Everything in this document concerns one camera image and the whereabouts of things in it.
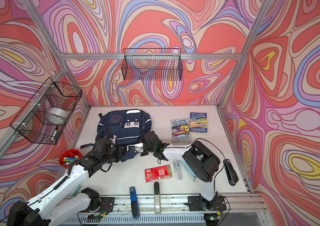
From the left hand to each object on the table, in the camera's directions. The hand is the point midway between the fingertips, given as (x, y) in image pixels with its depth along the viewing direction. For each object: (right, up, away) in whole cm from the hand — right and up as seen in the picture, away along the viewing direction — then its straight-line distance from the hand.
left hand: (127, 150), depth 81 cm
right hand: (+4, +2, +7) cm, 8 cm away
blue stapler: (+6, -28, -10) cm, 31 cm away
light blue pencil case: (+38, -14, +2) cm, 41 cm away
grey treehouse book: (+34, +11, +20) cm, 41 cm away
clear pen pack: (+30, -12, +3) cm, 32 cm away
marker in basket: (-36, +11, -9) cm, 39 cm away
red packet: (+15, -15, +5) cm, 22 cm away
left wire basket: (-43, +19, -7) cm, 48 cm away
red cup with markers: (-33, -3, -3) cm, 33 cm away
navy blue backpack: (-7, +12, +18) cm, 23 cm away
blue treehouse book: (+48, +16, +24) cm, 56 cm away
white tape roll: (-33, +20, -11) cm, 41 cm away
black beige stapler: (+17, -23, -9) cm, 30 cm away
